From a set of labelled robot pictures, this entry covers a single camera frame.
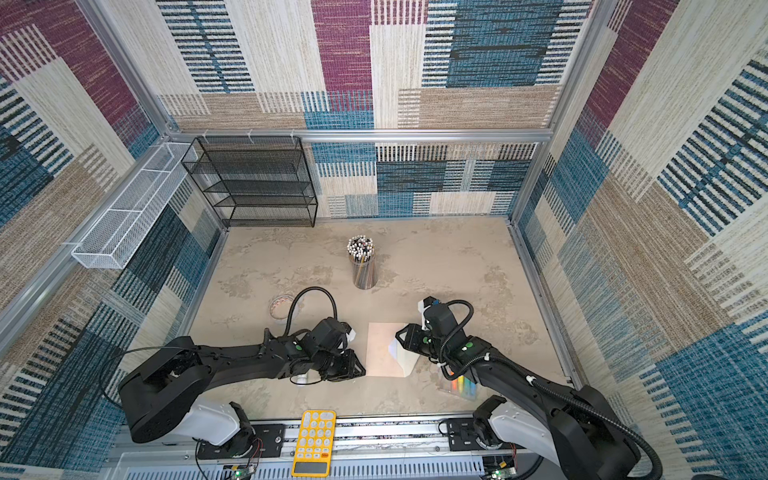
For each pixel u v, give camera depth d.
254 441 0.72
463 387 0.81
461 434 0.73
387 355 0.87
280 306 0.97
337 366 0.74
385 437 0.76
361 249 0.87
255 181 1.11
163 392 0.43
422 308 0.80
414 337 0.73
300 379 0.80
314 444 0.73
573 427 0.41
